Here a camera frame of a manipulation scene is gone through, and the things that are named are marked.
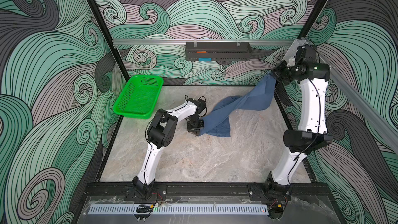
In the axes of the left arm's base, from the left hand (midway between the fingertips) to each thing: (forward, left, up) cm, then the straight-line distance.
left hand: (199, 133), depth 93 cm
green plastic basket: (+30, +45, -2) cm, 55 cm away
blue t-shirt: (+5, -10, +2) cm, 11 cm away
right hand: (+15, -36, +36) cm, 53 cm away
